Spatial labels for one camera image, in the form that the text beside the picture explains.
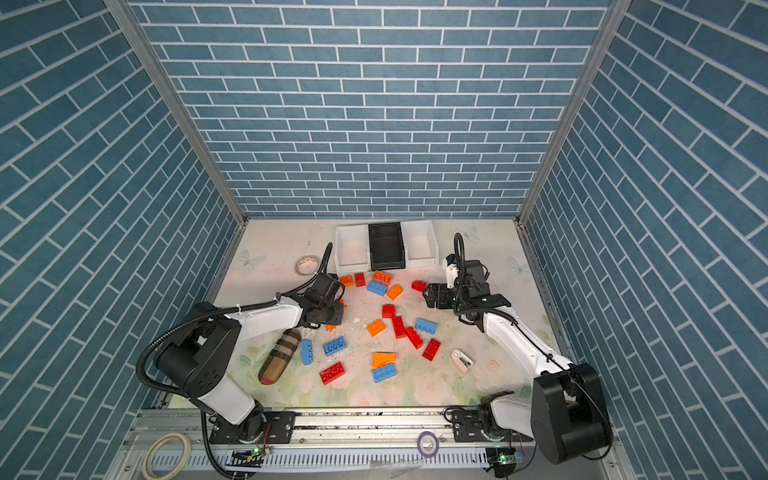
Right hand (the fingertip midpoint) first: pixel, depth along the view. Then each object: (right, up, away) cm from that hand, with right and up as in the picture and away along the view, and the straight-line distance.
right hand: (437, 292), depth 87 cm
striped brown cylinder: (-45, -18, -5) cm, 49 cm away
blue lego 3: (-31, -16, 0) cm, 34 cm away
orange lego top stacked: (-17, +3, +12) cm, 21 cm away
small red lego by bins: (-24, +2, +12) cm, 27 cm away
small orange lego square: (-13, -2, +11) cm, 17 cm away
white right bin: (-3, +15, +25) cm, 29 cm away
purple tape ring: (-3, -33, -14) cm, 36 cm away
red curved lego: (-5, 0, +13) cm, 14 cm away
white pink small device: (+7, -19, -4) cm, 21 cm away
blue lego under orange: (-19, -1, +12) cm, 22 cm away
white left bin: (-30, +14, +25) cm, 41 cm away
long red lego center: (-12, -11, +4) cm, 17 cm away
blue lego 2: (-38, -17, -2) cm, 42 cm away
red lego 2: (-30, -22, -5) cm, 37 cm away
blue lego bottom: (-15, -22, -5) cm, 27 cm away
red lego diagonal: (-7, -13, 0) cm, 15 cm away
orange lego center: (-18, -11, +2) cm, 22 cm away
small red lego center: (-14, -7, +7) cm, 18 cm away
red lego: (-2, -17, -1) cm, 17 cm away
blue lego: (-3, -10, +2) cm, 11 cm away
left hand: (-29, -8, +7) cm, 31 cm away
